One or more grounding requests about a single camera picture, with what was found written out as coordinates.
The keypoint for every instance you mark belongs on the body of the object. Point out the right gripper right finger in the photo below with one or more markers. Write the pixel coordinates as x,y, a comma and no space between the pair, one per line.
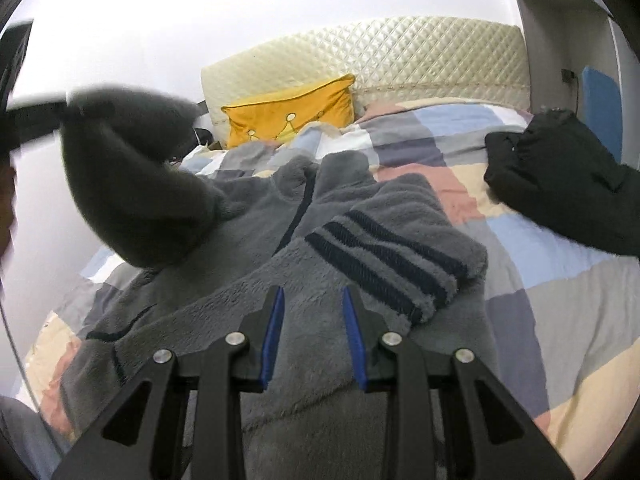
443,405

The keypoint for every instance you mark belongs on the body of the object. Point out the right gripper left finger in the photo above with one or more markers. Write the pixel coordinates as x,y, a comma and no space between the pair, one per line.
182,414

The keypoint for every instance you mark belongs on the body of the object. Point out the grey fleece jacket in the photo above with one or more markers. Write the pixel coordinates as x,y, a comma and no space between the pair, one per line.
207,250

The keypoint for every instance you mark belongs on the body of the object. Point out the patchwork quilt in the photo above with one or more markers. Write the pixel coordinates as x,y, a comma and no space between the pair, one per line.
565,316

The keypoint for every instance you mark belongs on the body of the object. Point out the yellow crown pillow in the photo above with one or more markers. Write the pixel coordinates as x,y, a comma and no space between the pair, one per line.
279,116

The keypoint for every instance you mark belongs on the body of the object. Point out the black garment on bed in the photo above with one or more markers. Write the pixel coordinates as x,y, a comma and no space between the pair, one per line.
559,175

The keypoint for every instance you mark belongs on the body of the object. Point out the cream quilted headboard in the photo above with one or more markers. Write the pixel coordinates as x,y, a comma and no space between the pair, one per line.
391,59

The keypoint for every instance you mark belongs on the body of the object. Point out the grey wardrobe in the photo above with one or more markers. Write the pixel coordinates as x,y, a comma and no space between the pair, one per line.
571,43

